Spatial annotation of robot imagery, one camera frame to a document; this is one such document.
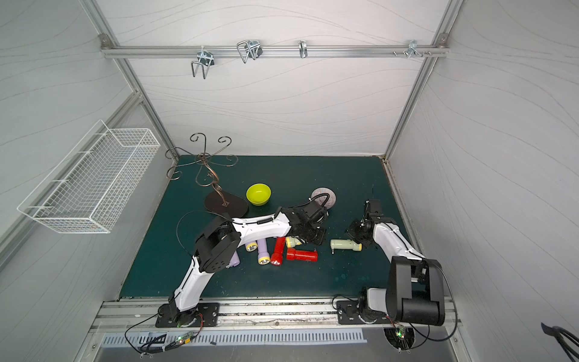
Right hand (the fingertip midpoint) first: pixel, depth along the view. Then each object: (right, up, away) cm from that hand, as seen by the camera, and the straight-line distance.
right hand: (352, 232), depth 90 cm
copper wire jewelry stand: (-57, +23, -6) cm, 61 cm away
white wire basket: (-87, +19, -21) cm, 92 cm away
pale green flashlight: (-24, -3, -3) cm, 25 cm away
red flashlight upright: (-30, -8, -6) cm, 31 cm away
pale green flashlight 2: (-3, -4, -2) cm, 6 cm away
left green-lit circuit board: (-57, -28, -21) cm, 67 cm away
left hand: (-10, -3, -4) cm, 11 cm away
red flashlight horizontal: (-19, -7, -6) cm, 21 cm away
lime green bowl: (-40, +15, +14) cm, 45 cm away
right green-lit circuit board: (+11, -28, -18) cm, 35 cm away
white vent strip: (-74, -29, -19) cm, 81 cm away
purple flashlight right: (-35, -7, -6) cm, 36 cm away
